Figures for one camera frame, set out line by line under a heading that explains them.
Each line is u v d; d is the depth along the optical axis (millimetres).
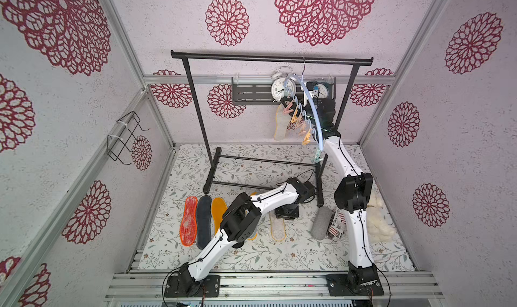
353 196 636
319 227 855
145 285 754
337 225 855
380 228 773
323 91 898
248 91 992
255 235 861
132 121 834
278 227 883
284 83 865
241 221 568
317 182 1027
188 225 881
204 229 858
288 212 791
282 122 955
